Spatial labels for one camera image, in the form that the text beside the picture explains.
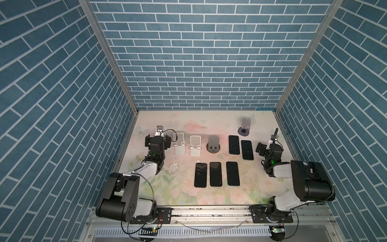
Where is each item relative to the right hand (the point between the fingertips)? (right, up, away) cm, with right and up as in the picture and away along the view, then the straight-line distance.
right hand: (269, 144), depth 94 cm
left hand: (-68, +7, -5) cm, 68 cm away
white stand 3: (-63, +7, -1) cm, 63 cm away
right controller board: (-5, -41, -21) cm, 46 cm away
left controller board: (-70, -41, -22) cm, 84 cm away
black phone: (-35, -16, -8) cm, 39 cm away
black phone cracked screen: (-21, -1, +8) cm, 22 cm away
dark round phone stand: (-36, -1, -1) cm, 36 cm away
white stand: (-58, 0, +1) cm, 58 cm away
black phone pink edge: (-44, -17, -8) cm, 48 cm away
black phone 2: (-25, -16, -7) cm, 30 cm away
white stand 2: (-47, +1, -1) cm, 47 cm away
